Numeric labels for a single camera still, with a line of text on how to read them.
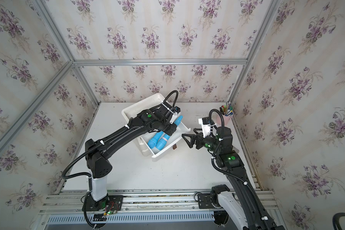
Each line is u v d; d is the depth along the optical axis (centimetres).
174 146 75
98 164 52
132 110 82
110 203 72
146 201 75
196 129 73
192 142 62
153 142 75
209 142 61
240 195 45
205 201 73
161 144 75
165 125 60
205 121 61
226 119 102
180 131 82
